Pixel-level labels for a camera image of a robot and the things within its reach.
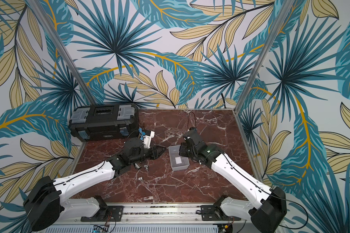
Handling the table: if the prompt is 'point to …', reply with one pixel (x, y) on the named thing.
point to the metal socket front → (140, 178)
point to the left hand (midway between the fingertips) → (165, 151)
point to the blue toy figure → (141, 133)
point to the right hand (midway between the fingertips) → (180, 148)
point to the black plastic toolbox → (103, 121)
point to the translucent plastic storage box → (177, 162)
